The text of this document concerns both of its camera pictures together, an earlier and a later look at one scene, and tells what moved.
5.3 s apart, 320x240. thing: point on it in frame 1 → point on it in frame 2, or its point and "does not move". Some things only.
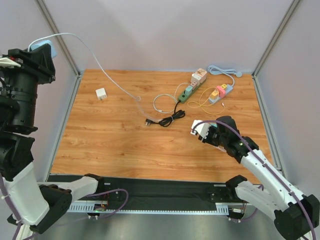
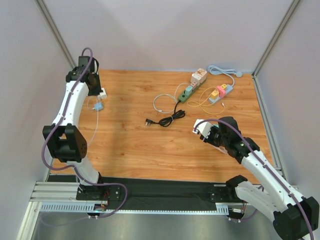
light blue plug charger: x=38 y=43 → x=98 y=106
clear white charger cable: x=99 y=64 → x=97 y=122
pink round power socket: x=221 y=148 does not move
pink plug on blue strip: x=222 y=92 does not move
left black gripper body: x=35 y=68 → x=95 y=88
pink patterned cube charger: x=202 y=73 does not move
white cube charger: x=101 y=93 does not move
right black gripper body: x=215 y=135 does not move
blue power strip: x=216 y=99 does not move
